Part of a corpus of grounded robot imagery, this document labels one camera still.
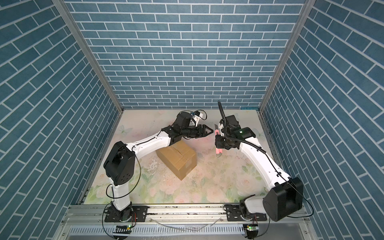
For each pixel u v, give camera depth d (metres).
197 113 0.79
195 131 0.75
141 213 0.74
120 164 0.48
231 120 0.62
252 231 0.73
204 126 0.76
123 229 0.72
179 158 0.76
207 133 0.80
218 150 0.78
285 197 0.40
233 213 0.74
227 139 0.56
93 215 0.75
